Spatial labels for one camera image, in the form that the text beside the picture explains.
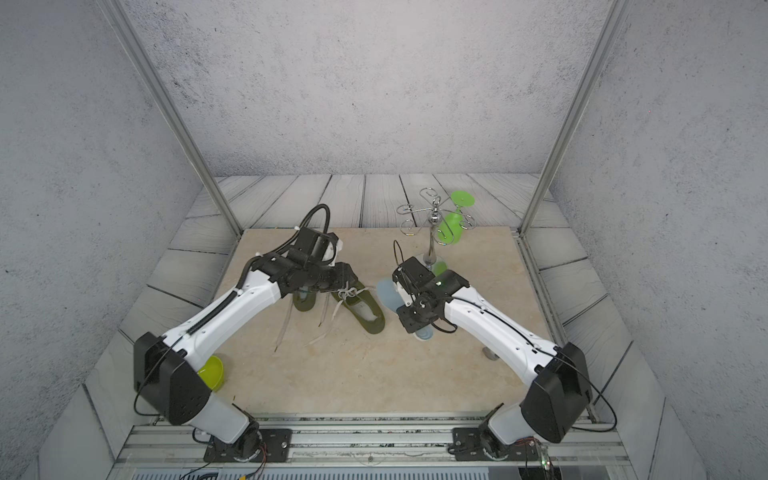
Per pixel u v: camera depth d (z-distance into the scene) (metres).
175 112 0.87
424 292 0.55
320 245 0.64
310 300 0.96
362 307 0.96
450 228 0.83
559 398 0.40
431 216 0.87
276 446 0.73
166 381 0.41
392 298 0.87
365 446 0.74
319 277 0.67
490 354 0.87
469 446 0.72
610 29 0.72
